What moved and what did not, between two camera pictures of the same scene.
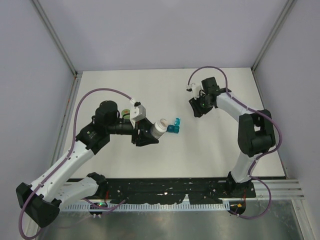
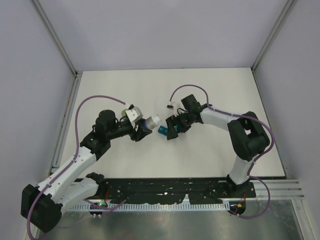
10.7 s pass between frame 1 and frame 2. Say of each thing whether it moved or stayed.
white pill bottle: moved
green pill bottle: stayed
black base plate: stayed
